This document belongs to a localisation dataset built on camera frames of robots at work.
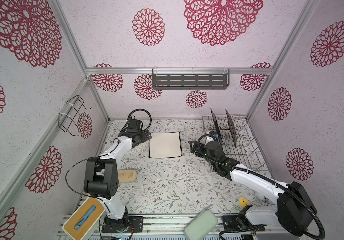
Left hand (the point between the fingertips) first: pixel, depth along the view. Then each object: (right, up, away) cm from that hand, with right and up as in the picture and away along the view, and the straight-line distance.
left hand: (143, 139), depth 95 cm
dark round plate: (+59, +8, +5) cm, 60 cm away
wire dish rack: (+71, -8, +8) cm, 72 cm away
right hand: (+31, -1, -12) cm, 33 cm away
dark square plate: (+45, +8, -6) cm, 46 cm away
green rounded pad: (+32, -40, -23) cm, 57 cm away
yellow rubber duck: (+56, -33, -15) cm, 67 cm away
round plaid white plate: (-2, -8, +6) cm, 10 cm away
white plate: (+14, -4, +9) cm, 17 cm away
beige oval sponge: (-8, -21, -8) cm, 24 cm away
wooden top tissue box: (-25, -39, -24) cm, 52 cm away
